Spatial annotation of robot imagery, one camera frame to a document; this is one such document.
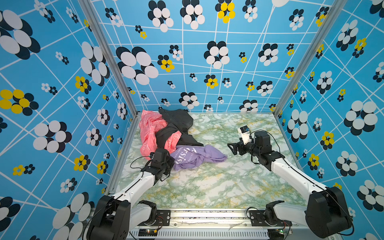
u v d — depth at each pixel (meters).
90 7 0.69
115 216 0.40
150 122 0.96
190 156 0.89
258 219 0.72
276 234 0.71
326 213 0.40
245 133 0.73
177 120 1.08
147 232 0.72
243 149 0.74
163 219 0.72
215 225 0.72
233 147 0.76
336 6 0.68
